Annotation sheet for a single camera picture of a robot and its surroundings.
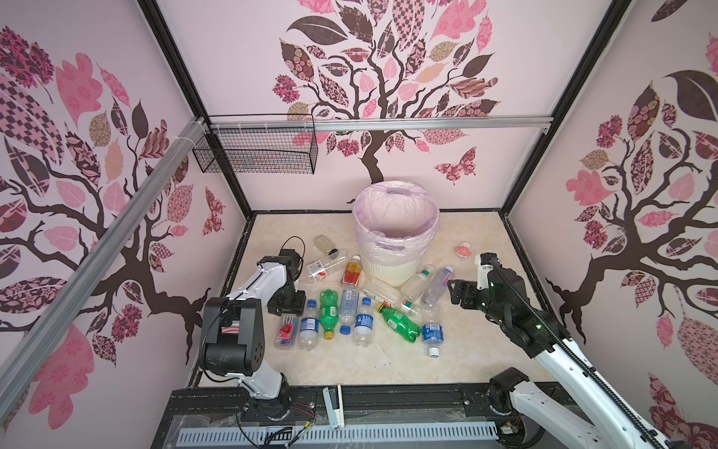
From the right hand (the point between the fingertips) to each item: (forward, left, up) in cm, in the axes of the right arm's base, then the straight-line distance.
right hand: (460, 281), depth 76 cm
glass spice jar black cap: (+26, +42, -17) cm, 52 cm away
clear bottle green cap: (+8, +10, -18) cm, 22 cm away
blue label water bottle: (-6, +44, -15) cm, 47 cm away
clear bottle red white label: (+14, +43, -14) cm, 47 cm away
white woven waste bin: (+9, +17, -11) cm, 22 cm away
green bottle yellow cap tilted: (-7, +13, -18) cm, 23 cm away
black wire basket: (+47, +61, +15) cm, 79 cm away
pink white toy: (+25, -12, -19) cm, 33 cm away
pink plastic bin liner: (+29, +15, -7) cm, 34 cm away
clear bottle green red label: (+7, +20, -19) cm, 28 cm away
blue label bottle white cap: (-10, +7, -14) cm, 19 cm away
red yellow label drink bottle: (+13, +31, -14) cm, 36 cm away
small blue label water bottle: (-6, +27, -14) cm, 31 cm away
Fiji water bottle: (-8, +50, -14) cm, 53 cm away
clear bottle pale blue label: (+4, +32, -14) cm, 35 cm away
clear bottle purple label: (+7, +2, -16) cm, 18 cm away
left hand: (-3, +51, -16) cm, 54 cm away
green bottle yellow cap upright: (-2, +38, -14) cm, 41 cm away
